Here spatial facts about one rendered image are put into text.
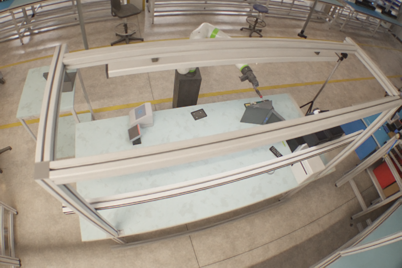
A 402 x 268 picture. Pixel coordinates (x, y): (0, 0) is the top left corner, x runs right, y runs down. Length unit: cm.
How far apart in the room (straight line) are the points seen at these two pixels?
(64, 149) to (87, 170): 210
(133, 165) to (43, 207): 237
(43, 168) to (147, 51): 52
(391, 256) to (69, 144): 344
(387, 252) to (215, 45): 223
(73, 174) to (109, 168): 9
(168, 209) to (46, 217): 169
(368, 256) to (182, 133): 189
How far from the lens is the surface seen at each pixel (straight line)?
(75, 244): 261
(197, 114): 183
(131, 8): 413
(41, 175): 59
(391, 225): 254
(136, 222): 146
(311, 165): 166
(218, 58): 93
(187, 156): 55
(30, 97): 215
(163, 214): 147
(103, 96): 339
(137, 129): 159
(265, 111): 180
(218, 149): 57
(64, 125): 283
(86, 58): 83
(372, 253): 226
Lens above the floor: 243
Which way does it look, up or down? 52 degrees down
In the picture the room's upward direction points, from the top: 14 degrees clockwise
